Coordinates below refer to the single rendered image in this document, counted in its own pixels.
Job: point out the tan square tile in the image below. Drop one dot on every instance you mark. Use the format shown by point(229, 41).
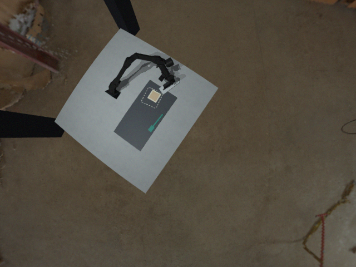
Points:
point(154, 96)

